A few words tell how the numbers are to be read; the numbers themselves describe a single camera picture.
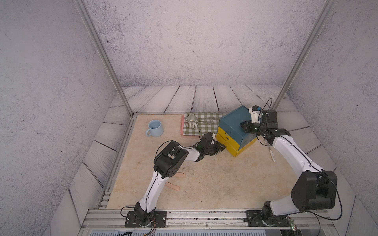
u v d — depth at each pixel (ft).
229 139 2.98
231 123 2.79
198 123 3.74
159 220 2.38
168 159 1.94
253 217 2.36
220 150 2.92
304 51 2.82
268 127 2.12
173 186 2.72
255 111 2.47
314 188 1.37
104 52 2.83
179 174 2.87
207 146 2.71
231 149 3.00
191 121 3.65
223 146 3.15
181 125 3.70
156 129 3.37
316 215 1.47
